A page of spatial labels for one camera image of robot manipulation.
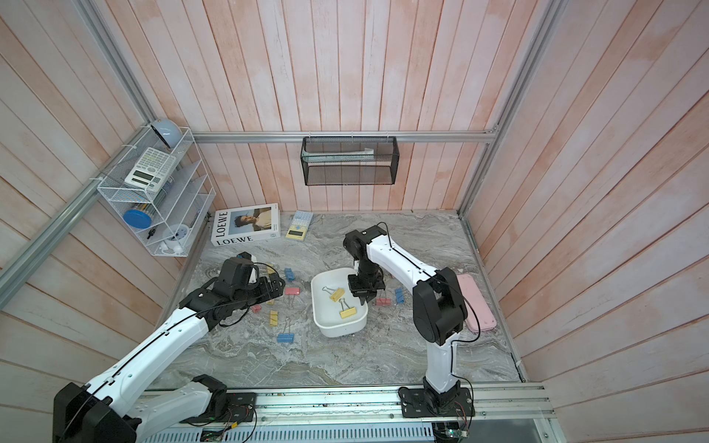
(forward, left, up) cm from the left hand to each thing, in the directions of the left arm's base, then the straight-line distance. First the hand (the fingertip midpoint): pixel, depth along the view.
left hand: (273, 290), depth 81 cm
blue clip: (-9, -3, -14) cm, 17 cm away
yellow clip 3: (-4, -22, -7) cm, 23 cm away
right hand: (0, -27, -5) cm, 27 cm away
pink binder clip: (+3, -35, -12) cm, 37 cm away
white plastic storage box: (-3, -19, -7) cm, 20 cm away
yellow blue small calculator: (+37, -1, -13) cm, 39 cm away
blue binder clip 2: (+6, -41, -13) cm, 43 cm away
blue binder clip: (+13, -1, -12) cm, 18 cm away
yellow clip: (-3, +2, -13) cm, 14 cm away
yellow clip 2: (+4, -18, -9) cm, 21 cm away
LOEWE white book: (+36, +20, -10) cm, 42 cm away
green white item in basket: (+37, -9, +21) cm, 44 cm away
